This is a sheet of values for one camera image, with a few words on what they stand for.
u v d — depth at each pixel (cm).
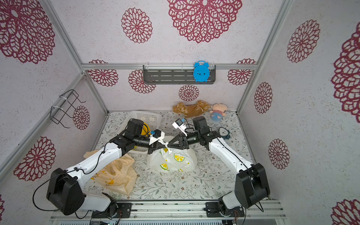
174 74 94
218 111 113
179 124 66
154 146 65
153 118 109
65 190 41
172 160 77
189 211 76
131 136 61
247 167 44
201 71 90
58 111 73
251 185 43
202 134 63
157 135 61
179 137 66
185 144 64
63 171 43
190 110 108
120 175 76
